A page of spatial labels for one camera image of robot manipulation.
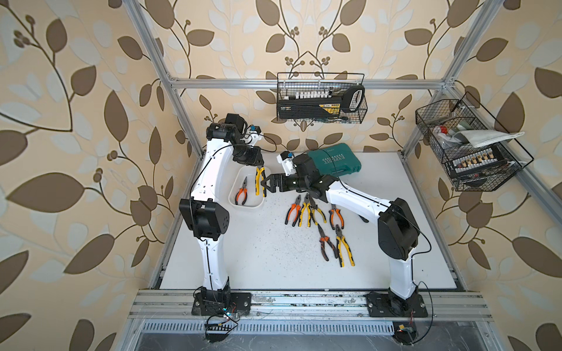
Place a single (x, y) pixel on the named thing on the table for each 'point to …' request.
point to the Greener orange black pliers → (331, 213)
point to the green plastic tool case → (338, 159)
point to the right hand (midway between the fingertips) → (269, 181)
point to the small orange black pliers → (246, 191)
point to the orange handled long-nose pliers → (322, 239)
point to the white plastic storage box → (252, 199)
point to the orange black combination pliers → (293, 206)
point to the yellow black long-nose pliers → (315, 208)
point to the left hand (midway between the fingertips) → (261, 159)
